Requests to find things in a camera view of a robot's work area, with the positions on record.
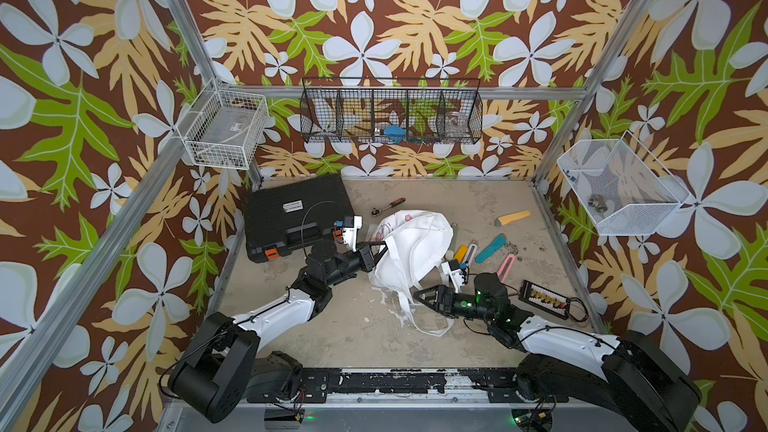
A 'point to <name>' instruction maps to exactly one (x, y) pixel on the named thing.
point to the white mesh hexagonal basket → (623, 188)
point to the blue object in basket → (395, 133)
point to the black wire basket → (382, 110)
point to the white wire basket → (222, 128)
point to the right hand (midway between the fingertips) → (418, 299)
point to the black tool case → (293, 216)
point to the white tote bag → (409, 245)
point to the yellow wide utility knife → (461, 252)
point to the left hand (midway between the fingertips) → (391, 242)
